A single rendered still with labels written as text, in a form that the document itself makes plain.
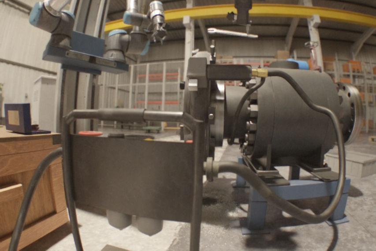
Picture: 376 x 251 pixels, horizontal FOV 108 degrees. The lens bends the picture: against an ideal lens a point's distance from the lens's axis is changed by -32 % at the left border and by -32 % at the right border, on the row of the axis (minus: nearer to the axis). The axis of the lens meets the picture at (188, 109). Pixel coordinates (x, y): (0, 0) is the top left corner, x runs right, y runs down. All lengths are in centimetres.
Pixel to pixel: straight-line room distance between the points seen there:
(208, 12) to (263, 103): 877
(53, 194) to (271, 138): 108
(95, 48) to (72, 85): 34
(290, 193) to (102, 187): 81
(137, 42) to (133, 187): 129
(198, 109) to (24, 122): 74
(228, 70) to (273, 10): 888
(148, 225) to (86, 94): 127
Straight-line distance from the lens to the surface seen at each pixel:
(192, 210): 46
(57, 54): 134
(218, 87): 111
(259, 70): 91
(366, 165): 222
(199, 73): 85
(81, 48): 159
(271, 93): 105
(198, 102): 91
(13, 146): 78
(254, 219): 102
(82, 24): 175
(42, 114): 163
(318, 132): 116
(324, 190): 110
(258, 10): 960
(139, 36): 164
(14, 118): 88
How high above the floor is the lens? 55
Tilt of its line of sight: 3 degrees up
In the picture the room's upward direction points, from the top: 1 degrees clockwise
